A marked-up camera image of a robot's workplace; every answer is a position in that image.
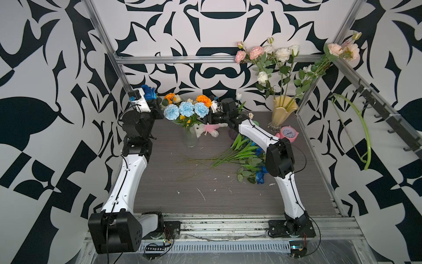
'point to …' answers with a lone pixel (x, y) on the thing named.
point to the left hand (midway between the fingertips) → (153, 93)
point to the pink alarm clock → (288, 132)
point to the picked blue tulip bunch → (251, 157)
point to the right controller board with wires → (298, 248)
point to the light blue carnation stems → (172, 112)
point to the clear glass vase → (190, 136)
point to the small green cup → (256, 122)
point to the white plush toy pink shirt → (211, 128)
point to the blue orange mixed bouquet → (188, 121)
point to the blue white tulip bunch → (238, 97)
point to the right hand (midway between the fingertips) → (197, 116)
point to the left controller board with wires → (153, 251)
